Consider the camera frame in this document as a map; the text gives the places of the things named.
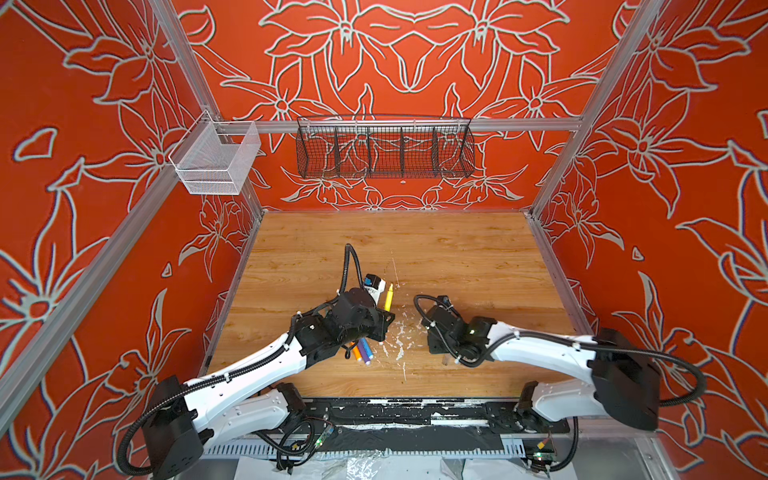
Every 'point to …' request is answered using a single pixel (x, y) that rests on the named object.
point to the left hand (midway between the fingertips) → (393, 314)
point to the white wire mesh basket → (216, 157)
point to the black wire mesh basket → (384, 147)
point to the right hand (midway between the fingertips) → (427, 340)
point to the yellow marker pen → (389, 299)
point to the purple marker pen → (364, 353)
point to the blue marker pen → (367, 348)
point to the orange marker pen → (357, 353)
